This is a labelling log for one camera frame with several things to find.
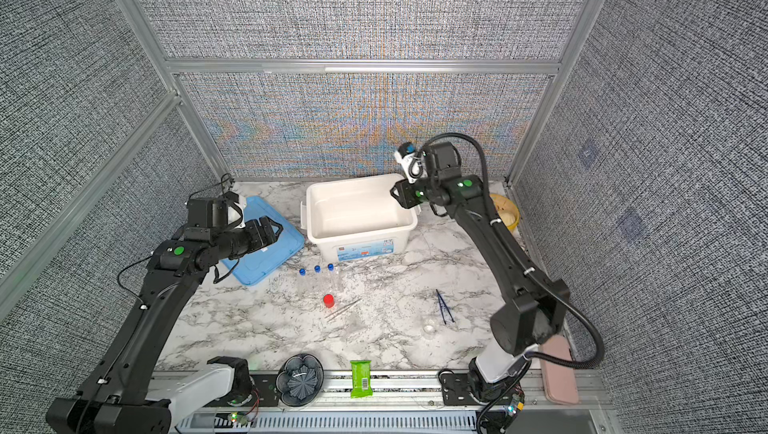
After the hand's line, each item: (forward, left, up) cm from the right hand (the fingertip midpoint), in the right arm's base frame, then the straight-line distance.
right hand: (400, 187), depth 79 cm
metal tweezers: (-22, +17, -29) cm, 40 cm away
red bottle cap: (-19, +21, -27) cm, 39 cm away
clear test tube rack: (-17, +27, -26) cm, 41 cm away
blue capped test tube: (-13, +30, -26) cm, 42 cm away
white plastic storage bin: (+11, +14, -26) cm, 32 cm away
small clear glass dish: (-27, -8, -29) cm, 40 cm away
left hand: (-11, +32, -3) cm, 35 cm away
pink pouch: (-40, -38, -27) cm, 62 cm away
